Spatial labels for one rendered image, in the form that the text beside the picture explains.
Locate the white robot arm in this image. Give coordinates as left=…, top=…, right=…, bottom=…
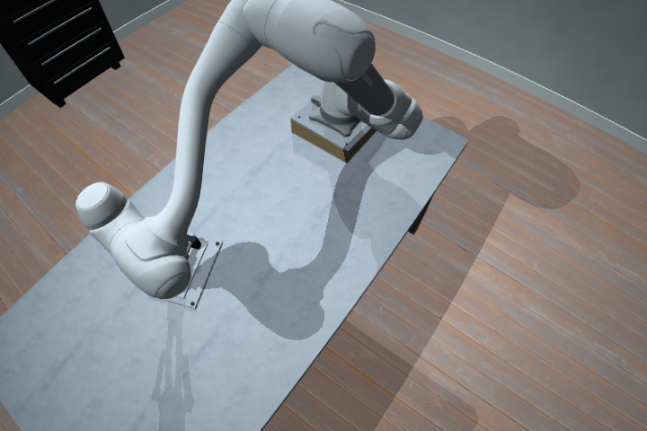
left=75, top=0, right=423, bottom=299

